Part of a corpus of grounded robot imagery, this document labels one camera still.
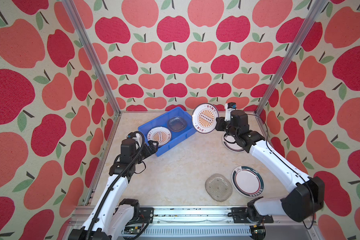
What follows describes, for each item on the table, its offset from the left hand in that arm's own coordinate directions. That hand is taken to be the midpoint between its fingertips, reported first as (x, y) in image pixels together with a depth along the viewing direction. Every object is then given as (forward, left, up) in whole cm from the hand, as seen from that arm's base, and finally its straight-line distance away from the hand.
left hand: (155, 146), depth 79 cm
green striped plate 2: (-13, -53, -18) cm, 57 cm away
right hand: (+12, -36, +10) cm, 39 cm away
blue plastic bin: (+31, -1, -13) cm, 33 cm away
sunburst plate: (+20, 0, -16) cm, 25 cm away
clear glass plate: (-16, -35, -19) cm, 43 cm away
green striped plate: (-7, -36, +13) cm, 39 cm away
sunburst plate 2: (+16, -28, +6) cm, 32 cm away
